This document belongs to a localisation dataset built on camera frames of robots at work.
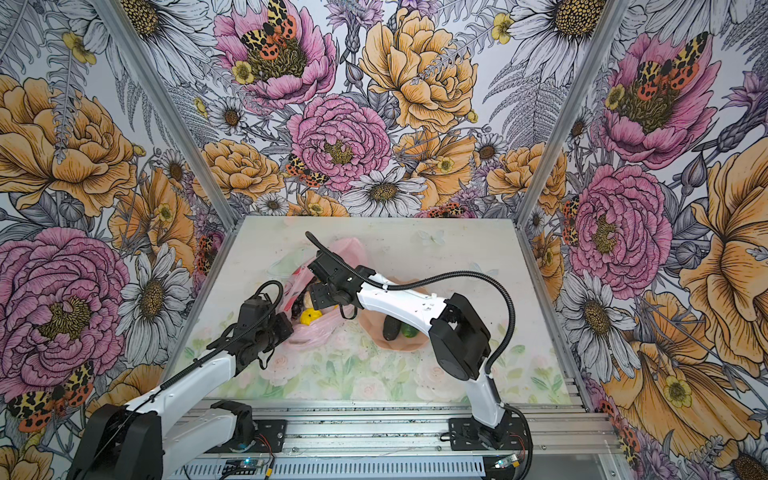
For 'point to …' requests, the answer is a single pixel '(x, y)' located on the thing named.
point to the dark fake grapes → (298, 306)
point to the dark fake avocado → (391, 327)
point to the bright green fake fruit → (408, 331)
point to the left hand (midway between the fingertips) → (292, 332)
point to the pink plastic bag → (297, 295)
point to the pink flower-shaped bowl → (373, 323)
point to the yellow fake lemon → (309, 315)
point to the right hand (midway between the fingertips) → (328, 300)
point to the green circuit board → (242, 466)
